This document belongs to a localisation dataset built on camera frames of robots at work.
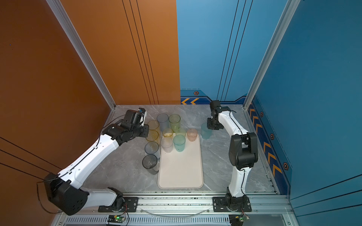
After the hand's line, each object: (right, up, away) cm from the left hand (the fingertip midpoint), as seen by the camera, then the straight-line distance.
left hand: (146, 126), depth 80 cm
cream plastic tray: (+21, -27, +5) cm, 34 cm away
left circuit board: (-13, -47, -9) cm, 49 cm away
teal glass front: (+18, -11, +15) cm, 25 cm away
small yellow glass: (+9, -5, +19) cm, 22 cm away
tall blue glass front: (+2, -13, +5) cm, 14 cm away
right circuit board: (+49, -47, -9) cm, 68 cm away
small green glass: (+19, -5, +18) cm, 26 cm away
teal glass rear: (+36, -5, +15) cm, 39 cm away
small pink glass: (+27, -7, +19) cm, 34 cm away
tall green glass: (+15, +3, +14) cm, 21 cm away
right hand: (+40, -1, +15) cm, 43 cm away
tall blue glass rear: (+7, +3, +18) cm, 20 cm away
